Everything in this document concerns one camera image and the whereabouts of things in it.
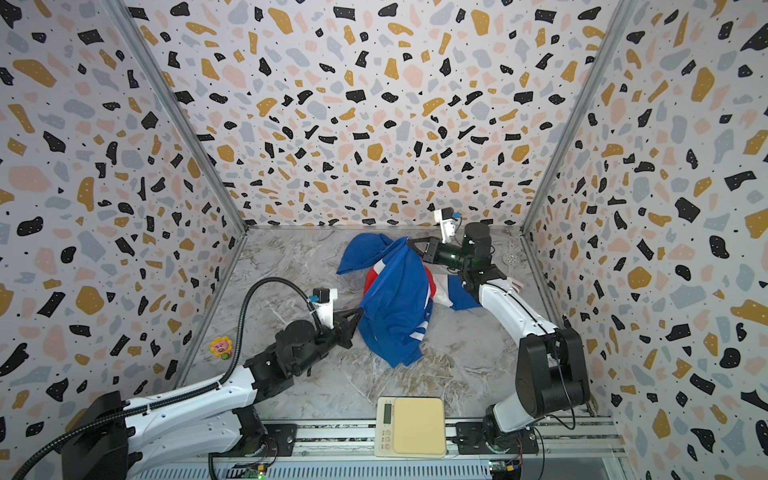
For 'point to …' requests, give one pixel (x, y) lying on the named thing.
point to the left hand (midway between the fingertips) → (363, 309)
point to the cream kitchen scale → (409, 427)
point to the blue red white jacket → (399, 292)
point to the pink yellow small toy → (222, 347)
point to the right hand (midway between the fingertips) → (406, 237)
